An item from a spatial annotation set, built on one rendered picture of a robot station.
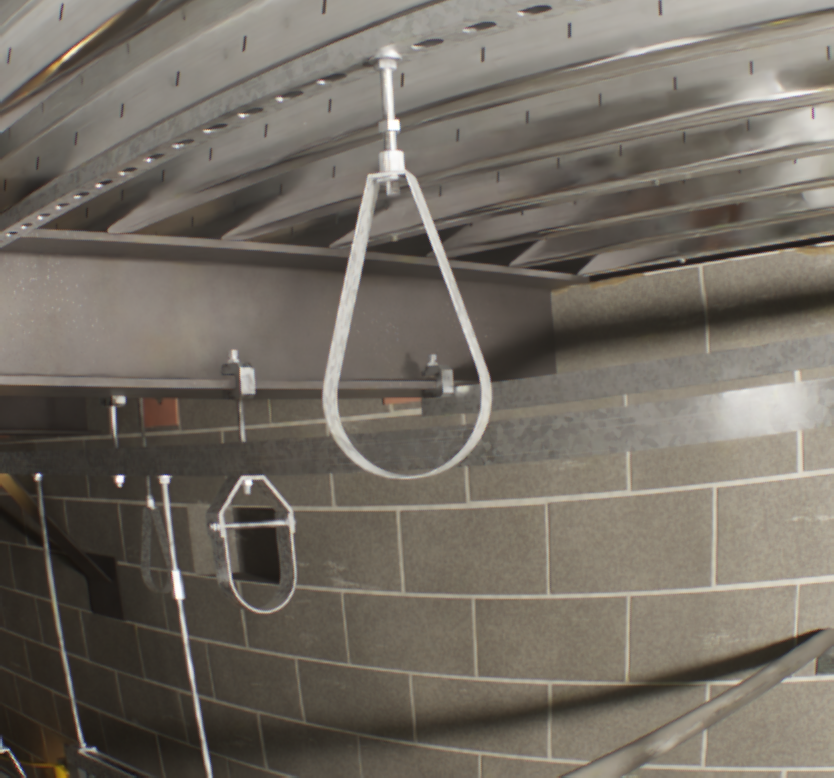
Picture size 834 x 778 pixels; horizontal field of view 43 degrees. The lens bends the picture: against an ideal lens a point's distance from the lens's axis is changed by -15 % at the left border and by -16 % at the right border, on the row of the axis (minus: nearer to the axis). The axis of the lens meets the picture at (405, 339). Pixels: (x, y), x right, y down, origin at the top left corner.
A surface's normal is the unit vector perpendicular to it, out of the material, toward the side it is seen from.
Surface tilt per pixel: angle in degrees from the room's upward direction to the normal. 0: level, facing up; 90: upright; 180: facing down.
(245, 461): 90
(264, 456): 90
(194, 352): 90
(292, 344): 90
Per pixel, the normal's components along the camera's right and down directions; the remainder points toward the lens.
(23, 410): 0.71, -0.11
